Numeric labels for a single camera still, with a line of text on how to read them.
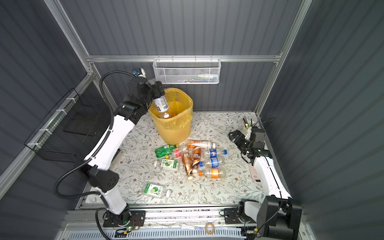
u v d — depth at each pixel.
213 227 0.71
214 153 0.91
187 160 0.89
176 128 0.85
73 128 0.73
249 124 0.99
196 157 0.90
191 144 0.96
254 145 0.63
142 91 0.52
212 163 0.87
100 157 0.46
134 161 0.94
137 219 0.72
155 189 0.79
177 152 0.92
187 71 1.24
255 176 0.85
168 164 0.89
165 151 0.96
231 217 0.74
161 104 0.77
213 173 0.84
